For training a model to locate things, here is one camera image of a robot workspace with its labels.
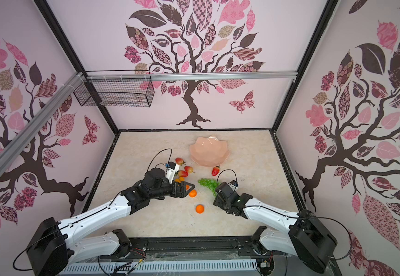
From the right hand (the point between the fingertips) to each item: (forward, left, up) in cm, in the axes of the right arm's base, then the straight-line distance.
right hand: (217, 200), depth 86 cm
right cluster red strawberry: (+19, +15, +1) cm, 24 cm away
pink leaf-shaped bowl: (+33, +3, -1) cm, 33 cm away
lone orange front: (-4, +9, 0) cm, 10 cm away
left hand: (+1, +14, +12) cm, 19 cm away
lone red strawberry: (+18, 0, 0) cm, 18 cm away
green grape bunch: (+9, +3, +1) cm, 10 cm away
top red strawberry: (+24, +21, +2) cm, 32 cm away
